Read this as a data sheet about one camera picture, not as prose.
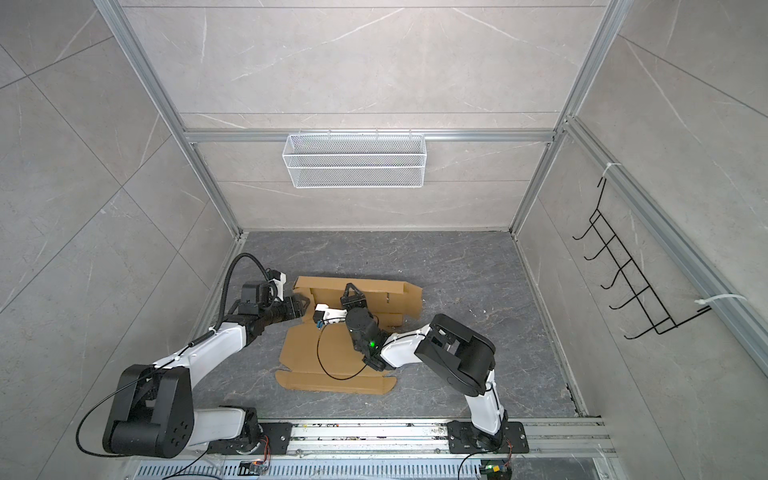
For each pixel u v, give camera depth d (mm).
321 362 727
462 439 729
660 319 588
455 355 511
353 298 765
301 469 700
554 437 752
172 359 470
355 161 1007
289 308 797
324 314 765
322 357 730
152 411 418
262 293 706
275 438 732
